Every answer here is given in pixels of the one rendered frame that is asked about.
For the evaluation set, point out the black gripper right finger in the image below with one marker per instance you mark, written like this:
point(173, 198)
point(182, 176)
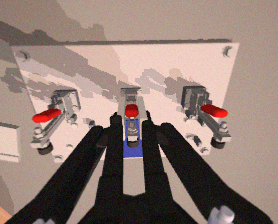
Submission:
point(217, 202)

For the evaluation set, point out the blue rectangular plate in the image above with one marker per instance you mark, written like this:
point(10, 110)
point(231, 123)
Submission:
point(132, 152)

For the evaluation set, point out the pale pink fixture plate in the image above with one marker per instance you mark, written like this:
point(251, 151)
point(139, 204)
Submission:
point(98, 72)

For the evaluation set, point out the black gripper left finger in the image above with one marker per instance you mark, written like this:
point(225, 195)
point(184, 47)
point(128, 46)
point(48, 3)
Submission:
point(56, 201)

